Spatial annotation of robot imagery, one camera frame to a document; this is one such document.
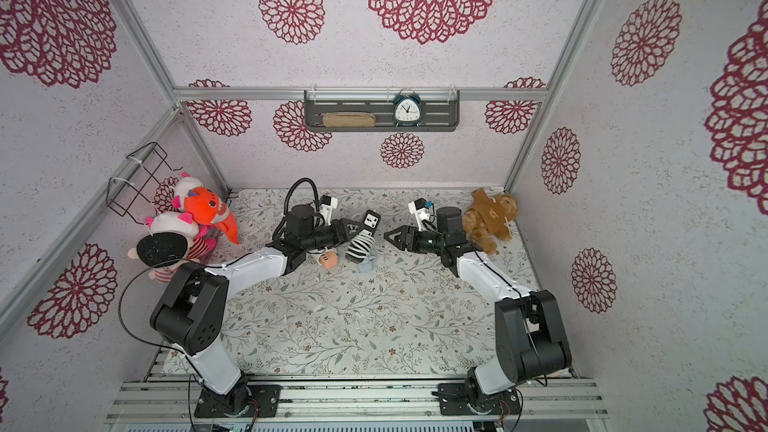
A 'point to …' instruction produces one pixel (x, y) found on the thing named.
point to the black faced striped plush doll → (173, 238)
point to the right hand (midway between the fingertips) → (389, 235)
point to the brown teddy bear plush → (489, 220)
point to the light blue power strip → (366, 265)
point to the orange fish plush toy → (204, 206)
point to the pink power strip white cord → (328, 259)
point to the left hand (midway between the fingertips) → (363, 228)
